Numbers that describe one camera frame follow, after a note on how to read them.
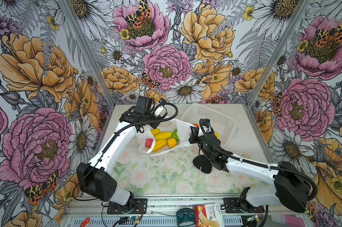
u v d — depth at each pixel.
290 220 0.69
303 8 0.72
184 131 0.80
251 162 0.51
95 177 0.40
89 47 0.89
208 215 0.69
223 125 1.06
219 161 0.60
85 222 0.70
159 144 0.94
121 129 0.49
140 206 0.74
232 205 0.74
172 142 0.94
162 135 0.97
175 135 0.87
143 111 0.59
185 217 0.65
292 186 0.42
